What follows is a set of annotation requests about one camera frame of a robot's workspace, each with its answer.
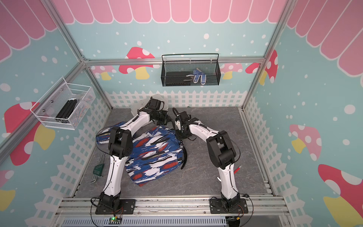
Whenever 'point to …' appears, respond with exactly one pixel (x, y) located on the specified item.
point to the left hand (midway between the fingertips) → (172, 117)
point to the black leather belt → (182, 146)
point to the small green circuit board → (115, 220)
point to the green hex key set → (97, 172)
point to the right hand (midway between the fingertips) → (179, 137)
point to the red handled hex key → (234, 172)
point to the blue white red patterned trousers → (156, 148)
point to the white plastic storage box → (143, 102)
